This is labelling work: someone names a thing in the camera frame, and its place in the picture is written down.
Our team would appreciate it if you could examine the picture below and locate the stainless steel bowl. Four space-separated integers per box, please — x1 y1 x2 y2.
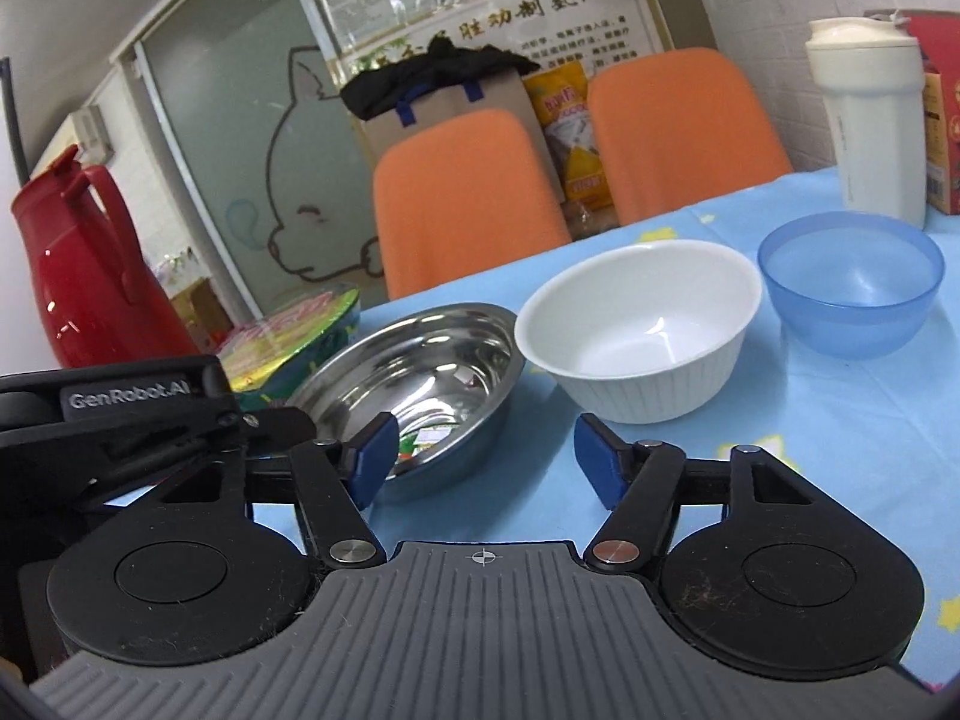
285 302 527 482

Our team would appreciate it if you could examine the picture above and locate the white text wall poster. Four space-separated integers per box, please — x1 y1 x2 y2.
330 0 676 91

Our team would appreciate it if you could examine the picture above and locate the black cloth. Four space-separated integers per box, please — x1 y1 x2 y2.
341 43 541 122

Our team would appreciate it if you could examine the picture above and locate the red thermos jug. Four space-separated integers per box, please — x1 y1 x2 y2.
10 144 218 370

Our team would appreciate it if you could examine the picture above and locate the blue cartoon pig tablecloth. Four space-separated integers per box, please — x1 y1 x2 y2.
247 165 960 691

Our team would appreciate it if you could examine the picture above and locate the yellow snack bag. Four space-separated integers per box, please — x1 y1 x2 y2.
523 60 620 230

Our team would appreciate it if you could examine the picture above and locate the wall switch box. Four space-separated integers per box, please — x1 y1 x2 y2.
71 106 115 163

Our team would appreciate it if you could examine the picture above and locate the white ribbed bowl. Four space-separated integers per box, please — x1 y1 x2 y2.
514 238 764 425

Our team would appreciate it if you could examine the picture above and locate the red cracker box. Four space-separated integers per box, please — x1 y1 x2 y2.
862 9 960 215

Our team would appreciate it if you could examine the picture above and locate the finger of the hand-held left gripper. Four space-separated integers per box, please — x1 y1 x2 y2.
240 406 319 460

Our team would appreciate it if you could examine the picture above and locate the green instant noodle bowl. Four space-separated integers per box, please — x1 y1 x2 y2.
217 286 362 413

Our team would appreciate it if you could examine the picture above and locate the frosted glass door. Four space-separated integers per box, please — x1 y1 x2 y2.
133 7 392 335

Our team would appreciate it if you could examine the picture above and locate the orange chair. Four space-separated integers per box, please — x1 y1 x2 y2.
373 106 572 301
587 47 794 227

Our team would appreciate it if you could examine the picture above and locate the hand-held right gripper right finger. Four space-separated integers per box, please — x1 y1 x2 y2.
574 414 822 572

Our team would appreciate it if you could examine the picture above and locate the brown paper bag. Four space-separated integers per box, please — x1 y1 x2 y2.
360 67 565 203

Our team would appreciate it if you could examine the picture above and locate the blue plastic bowl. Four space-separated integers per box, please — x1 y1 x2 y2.
757 211 946 361

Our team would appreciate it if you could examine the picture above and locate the black metal frame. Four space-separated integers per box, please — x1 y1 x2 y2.
0 56 32 181

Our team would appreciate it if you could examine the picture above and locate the white tumbler with lid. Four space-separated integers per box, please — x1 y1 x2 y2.
806 15 929 230

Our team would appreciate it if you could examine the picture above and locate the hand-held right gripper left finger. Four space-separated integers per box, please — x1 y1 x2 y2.
150 412 400 569

